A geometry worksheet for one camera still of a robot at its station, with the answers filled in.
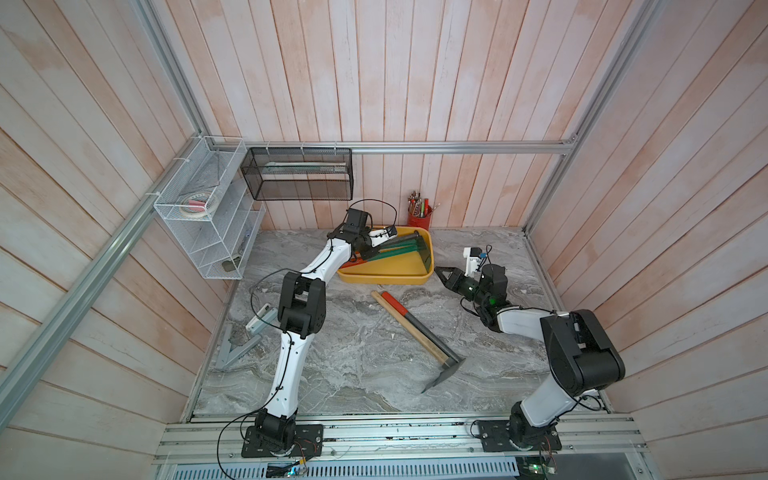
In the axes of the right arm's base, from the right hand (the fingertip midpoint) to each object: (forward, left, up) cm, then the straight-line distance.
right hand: (435, 268), depth 91 cm
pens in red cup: (+27, +4, +1) cm, 28 cm away
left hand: (+15, +19, -5) cm, 25 cm away
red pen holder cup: (+27, +4, -6) cm, 28 cm away
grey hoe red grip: (+21, +6, -8) cm, 23 cm away
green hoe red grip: (+16, +10, -7) cm, 21 cm away
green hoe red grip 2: (+17, +7, -11) cm, 21 cm away
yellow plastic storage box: (+9, +10, -13) cm, 18 cm away
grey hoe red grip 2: (-25, -5, -12) cm, 28 cm away
